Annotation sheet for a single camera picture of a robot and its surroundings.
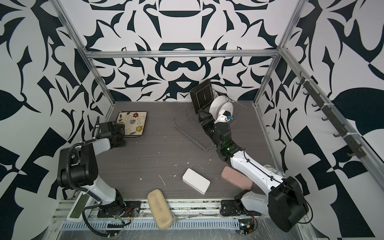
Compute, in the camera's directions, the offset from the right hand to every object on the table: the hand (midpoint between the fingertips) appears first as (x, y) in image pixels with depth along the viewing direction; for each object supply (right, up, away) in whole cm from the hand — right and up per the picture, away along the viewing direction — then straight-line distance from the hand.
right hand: (200, 113), depth 74 cm
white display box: (-54, -44, -8) cm, 70 cm away
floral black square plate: (-44, -6, +31) cm, 54 cm away
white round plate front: (+20, +4, +26) cm, 33 cm away
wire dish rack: (-7, -6, +33) cm, 34 cm away
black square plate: (+3, +13, +32) cm, 34 cm away
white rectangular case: (-2, -35, +6) cm, 36 cm away
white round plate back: (+11, +7, +24) cm, 28 cm away
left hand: (-47, -8, +22) cm, 52 cm away
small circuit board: (+21, -53, -3) cm, 57 cm away
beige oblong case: (-18, -45, -4) cm, 49 cm away
